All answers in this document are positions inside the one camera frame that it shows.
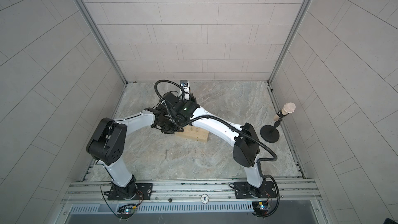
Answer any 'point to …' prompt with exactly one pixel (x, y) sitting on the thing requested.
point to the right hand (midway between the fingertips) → (188, 96)
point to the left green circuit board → (127, 210)
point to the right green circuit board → (260, 207)
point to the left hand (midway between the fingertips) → (182, 129)
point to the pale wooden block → (194, 132)
